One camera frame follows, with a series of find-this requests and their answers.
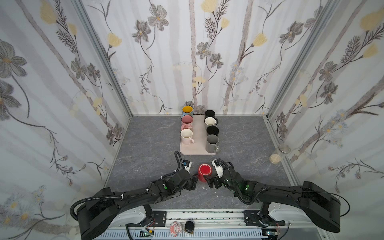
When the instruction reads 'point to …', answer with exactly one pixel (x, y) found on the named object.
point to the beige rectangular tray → (198, 147)
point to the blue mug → (187, 110)
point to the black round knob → (189, 226)
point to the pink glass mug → (186, 122)
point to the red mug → (204, 169)
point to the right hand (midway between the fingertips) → (206, 169)
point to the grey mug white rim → (212, 143)
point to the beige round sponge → (274, 158)
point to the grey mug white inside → (210, 121)
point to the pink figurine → (175, 228)
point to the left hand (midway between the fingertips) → (191, 174)
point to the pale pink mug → (186, 135)
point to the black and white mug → (212, 130)
